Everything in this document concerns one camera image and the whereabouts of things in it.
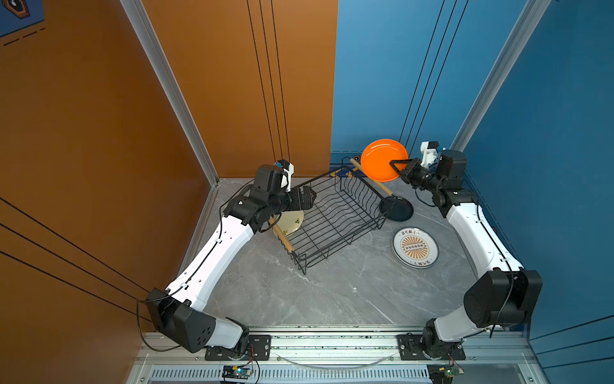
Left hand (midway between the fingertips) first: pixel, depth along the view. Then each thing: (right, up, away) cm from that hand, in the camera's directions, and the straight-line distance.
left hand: (306, 193), depth 74 cm
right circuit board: (+43, -53, -4) cm, 68 cm away
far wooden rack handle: (-10, -15, +14) cm, 23 cm away
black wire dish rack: (+17, -6, +32) cm, 37 cm away
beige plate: (-8, -11, +25) cm, 28 cm away
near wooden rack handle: (+27, +5, +20) cm, 34 cm away
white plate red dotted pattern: (+42, -21, +19) cm, 51 cm away
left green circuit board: (-21, -54, -3) cm, 58 cm away
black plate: (+39, -6, +32) cm, 51 cm away
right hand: (+26, +10, +3) cm, 28 cm away
